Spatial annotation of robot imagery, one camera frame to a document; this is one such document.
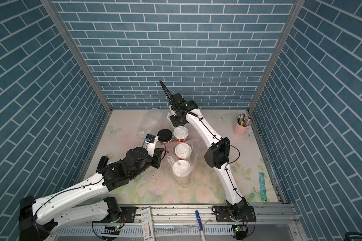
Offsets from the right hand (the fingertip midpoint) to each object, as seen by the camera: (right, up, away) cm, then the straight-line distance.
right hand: (177, 122), depth 91 cm
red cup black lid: (-7, -8, -6) cm, 12 cm away
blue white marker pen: (+13, -52, -23) cm, 59 cm away
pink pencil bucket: (+42, -6, +10) cm, 44 cm away
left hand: (-3, -14, -19) cm, 24 cm away
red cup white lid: (+2, -6, -6) cm, 9 cm away
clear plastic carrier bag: (-1, -17, -20) cm, 26 cm away
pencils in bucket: (+42, +1, +5) cm, 42 cm away
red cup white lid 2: (+4, -15, -14) cm, 21 cm away
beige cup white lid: (+4, -23, -20) cm, 31 cm away
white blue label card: (-12, -49, -21) cm, 54 cm away
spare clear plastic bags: (-18, +1, +18) cm, 26 cm away
